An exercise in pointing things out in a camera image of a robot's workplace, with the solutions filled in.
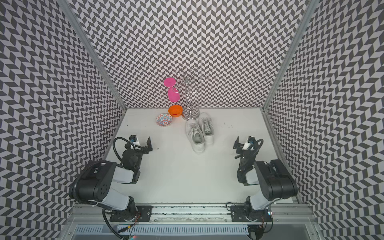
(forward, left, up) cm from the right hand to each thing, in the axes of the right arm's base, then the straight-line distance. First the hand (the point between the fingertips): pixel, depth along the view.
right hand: (245, 140), depth 89 cm
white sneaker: (+4, +30, +1) cm, 30 cm away
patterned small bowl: (+24, +55, -8) cm, 61 cm away
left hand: (+2, +63, +1) cm, 63 cm away
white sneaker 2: (+11, +23, 0) cm, 26 cm away
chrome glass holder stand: (+31, +35, -8) cm, 47 cm away
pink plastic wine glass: (+33, +46, +8) cm, 57 cm away
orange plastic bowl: (+31, +46, -6) cm, 56 cm away
